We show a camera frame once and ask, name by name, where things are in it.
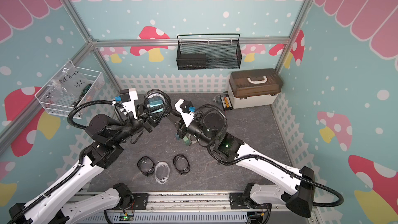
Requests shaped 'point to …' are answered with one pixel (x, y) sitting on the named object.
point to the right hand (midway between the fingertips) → (168, 112)
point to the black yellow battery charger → (227, 103)
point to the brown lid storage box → (255, 87)
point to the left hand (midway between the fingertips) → (169, 107)
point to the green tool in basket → (86, 89)
